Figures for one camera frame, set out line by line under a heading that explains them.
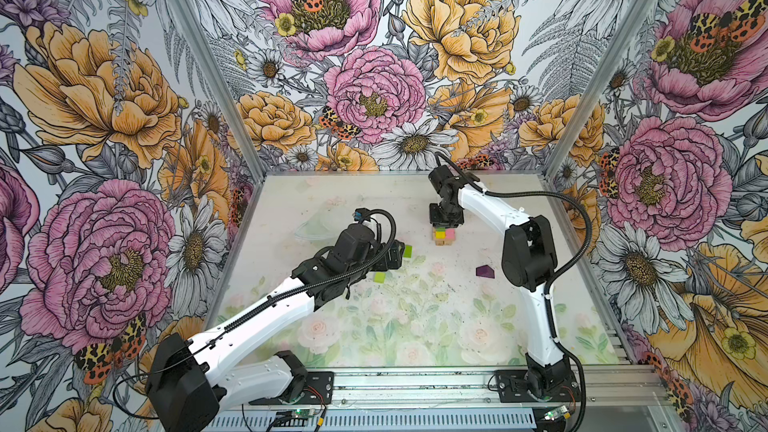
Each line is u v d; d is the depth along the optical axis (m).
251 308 0.47
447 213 0.85
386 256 0.56
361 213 0.68
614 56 0.88
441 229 0.98
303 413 0.71
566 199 1.16
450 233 0.99
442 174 0.83
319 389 0.74
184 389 0.38
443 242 1.00
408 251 0.99
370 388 0.76
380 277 0.94
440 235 0.99
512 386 0.74
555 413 0.72
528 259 0.58
